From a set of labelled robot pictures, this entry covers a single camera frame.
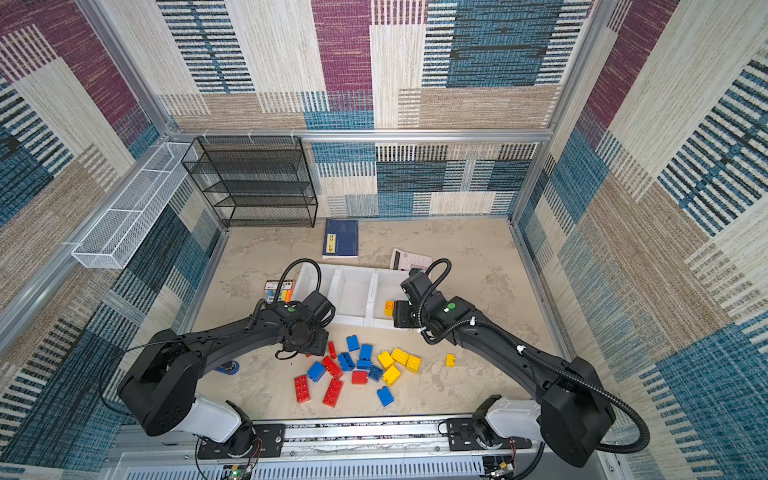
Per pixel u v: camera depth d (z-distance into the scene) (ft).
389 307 3.01
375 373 2.72
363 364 2.78
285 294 2.38
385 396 2.64
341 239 3.77
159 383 1.42
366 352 2.82
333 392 2.59
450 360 2.79
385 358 2.77
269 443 2.41
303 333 2.11
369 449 2.39
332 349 2.79
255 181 3.58
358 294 3.23
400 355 2.79
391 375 2.67
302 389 2.61
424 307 1.99
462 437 2.39
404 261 3.45
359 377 2.74
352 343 2.93
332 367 2.68
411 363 2.69
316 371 2.73
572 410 1.32
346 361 2.73
